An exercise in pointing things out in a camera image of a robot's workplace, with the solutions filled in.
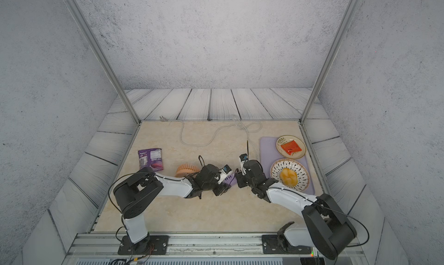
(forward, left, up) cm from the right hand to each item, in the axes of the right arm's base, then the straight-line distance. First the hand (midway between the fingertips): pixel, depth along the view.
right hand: (239, 173), depth 88 cm
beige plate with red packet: (+26, -30, -5) cm, 40 cm away
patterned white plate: (+5, -33, -5) cm, 34 cm away
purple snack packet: (+11, +49, -3) cm, 51 cm away
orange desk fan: (-1, +26, +7) cm, 27 cm away
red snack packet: (+21, -32, -6) cm, 38 cm away
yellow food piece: (0, -25, -3) cm, 26 cm away
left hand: (-3, +5, -5) cm, 8 cm away
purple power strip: (-5, +4, +3) cm, 7 cm away
